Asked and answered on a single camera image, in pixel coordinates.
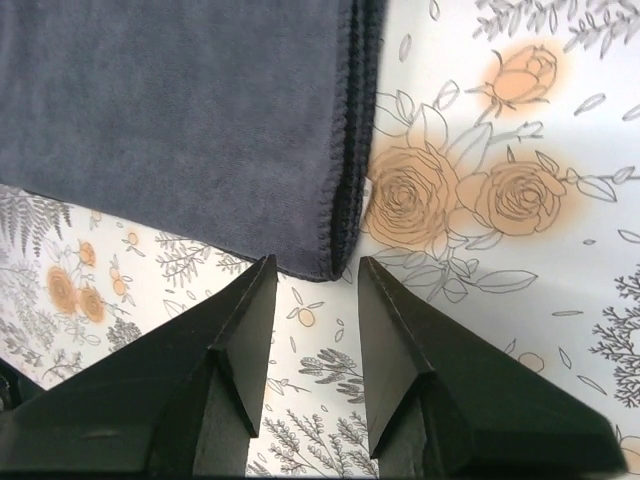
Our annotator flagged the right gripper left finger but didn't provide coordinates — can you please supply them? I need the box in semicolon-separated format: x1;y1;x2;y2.
1;256;278;475

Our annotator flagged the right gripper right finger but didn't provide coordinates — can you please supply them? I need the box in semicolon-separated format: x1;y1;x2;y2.
358;257;627;475

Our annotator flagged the grey cloth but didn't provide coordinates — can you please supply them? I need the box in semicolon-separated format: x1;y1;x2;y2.
1;1;386;282

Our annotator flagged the floral table mat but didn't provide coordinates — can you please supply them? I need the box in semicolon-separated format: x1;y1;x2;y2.
1;1;639;479

